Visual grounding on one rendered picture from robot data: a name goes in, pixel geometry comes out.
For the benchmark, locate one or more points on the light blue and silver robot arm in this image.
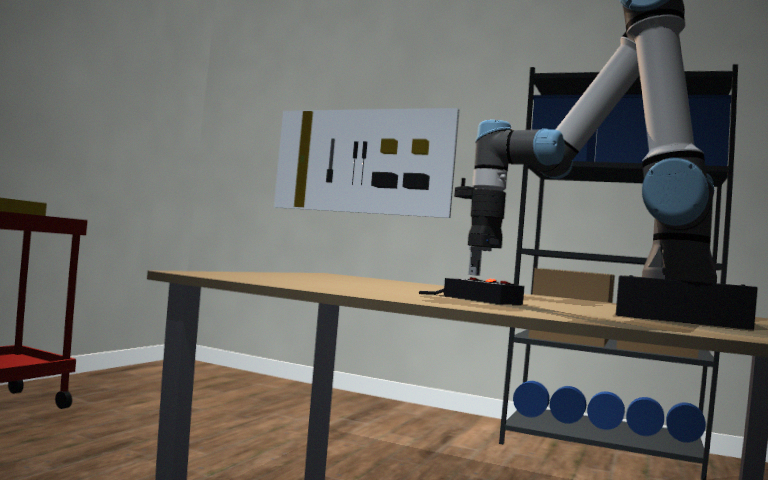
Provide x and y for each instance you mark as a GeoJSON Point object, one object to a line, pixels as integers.
{"type": "Point", "coordinates": [674, 189]}

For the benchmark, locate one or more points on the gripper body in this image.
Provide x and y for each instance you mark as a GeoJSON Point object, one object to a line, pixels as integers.
{"type": "Point", "coordinates": [487, 207]}

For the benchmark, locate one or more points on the black power strip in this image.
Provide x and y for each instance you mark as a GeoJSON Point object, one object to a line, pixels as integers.
{"type": "Point", "coordinates": [479, 290]}

